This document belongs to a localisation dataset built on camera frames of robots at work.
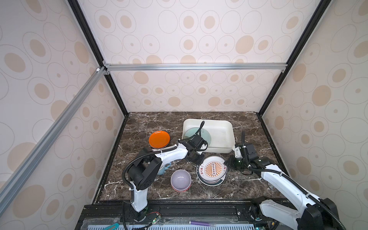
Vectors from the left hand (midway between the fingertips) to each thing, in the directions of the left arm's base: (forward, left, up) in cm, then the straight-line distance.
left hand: (205, 159), depth 87 cm
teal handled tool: (-34, +48, -4) cm, 59 cm away
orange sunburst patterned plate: (-7, -3, 0) cm, 8 cm away
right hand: (-3, -11, +3) cm, 12 cm away
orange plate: (+17, +31, -5) cm, 36 cm away
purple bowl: (-12, +15, -2) cm, 19 cm away
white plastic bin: (+26, -15, -7) cm, 31 cm away
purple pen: (-32, +4, -4) cm, 32 cm away
